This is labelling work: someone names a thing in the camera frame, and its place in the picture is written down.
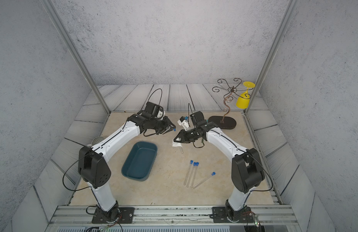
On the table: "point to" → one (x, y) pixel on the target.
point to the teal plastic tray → (139, 161)
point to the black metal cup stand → (228, 123)
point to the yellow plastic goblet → (242, 103)
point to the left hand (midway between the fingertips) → (178, 127)
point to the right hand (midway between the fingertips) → (176, 140)
